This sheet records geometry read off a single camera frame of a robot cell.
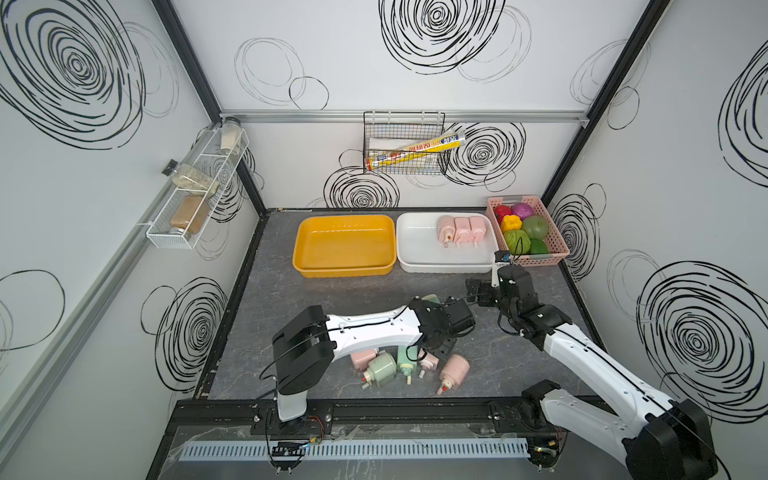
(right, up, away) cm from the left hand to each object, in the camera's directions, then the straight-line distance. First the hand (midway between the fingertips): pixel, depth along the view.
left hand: (439, 345), depth 79 cm
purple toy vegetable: (+37, +39, +33) cm, 63 cm away
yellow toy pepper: (+31, +34, +28) cm, 54 cm away
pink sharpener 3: (+18, +32, +26) cm, 45 cm away
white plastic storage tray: (-2, +24, +30) cm, 38 cm away
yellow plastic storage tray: (-30, +25, +31) cm, 50 cm away
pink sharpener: (+7, +32, +26) cm, 42 cm away
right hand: (+13, +17, +3) cm, 21 cm away
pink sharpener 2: (+13, +30, +26) cm, 42 cm away
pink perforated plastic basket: (+46, +26, +25) cm, 58 cm away
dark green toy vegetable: (+38, +26, +23) cm, 51 cm away
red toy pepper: (+29, +39, +33) cm, 59 cm away
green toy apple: (+39, +33, +26) cm, 57 cm away
